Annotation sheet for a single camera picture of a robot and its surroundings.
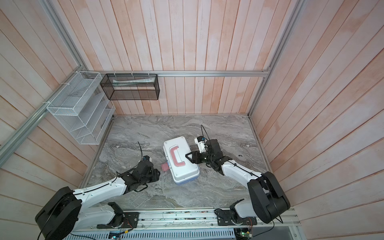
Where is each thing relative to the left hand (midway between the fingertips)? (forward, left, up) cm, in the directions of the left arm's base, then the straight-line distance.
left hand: (157, 176), depth 87 cm
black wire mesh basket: (+51, +20, +27) cm, 61 cm away
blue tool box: (-4, -18, +3) cm, 19 cm away
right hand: (+9, -19, +9) cm, 23 cm away
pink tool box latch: (+5, -5, +3) cm, 7 cm away
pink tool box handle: (+8, -10, +11) cm, 17 cm away
